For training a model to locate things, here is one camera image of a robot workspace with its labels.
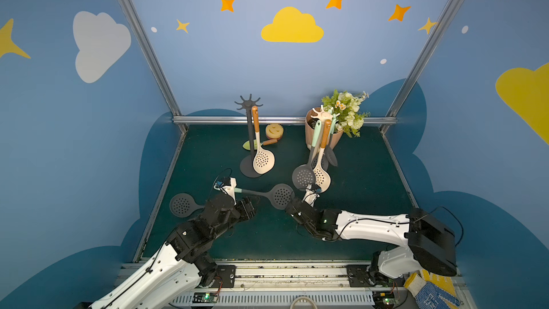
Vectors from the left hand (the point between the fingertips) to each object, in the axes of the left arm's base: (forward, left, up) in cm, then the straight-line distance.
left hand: (261, 201), depth 71 cm
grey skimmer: (+5, +34, -18) cm, 39 cm away
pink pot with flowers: (+40, -32, +10) cm, 52 cm away
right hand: (+6, -10, -11) cm, 16 cm away
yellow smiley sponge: (+50, -3, -18) cm, 54 cm away
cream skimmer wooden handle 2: (+15, -24, -9) cm, 29 cm away
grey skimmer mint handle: (+15, -17, -7) cm, 23 cm away
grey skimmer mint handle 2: (+34, -31, -14) cm, 48 cm away
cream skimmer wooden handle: (+24, +1, -10) cm, 26 cm away
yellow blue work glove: (-22, -59, -19) cm, 66 cm away
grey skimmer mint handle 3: (+8, -7, -12) cm, 17 cm away
